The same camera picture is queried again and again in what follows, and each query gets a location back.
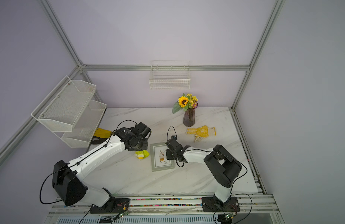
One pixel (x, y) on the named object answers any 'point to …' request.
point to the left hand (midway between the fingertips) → (141, 147)
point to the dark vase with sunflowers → (188, 103)
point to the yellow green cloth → (141, 154)
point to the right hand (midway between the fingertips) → (170, 155)
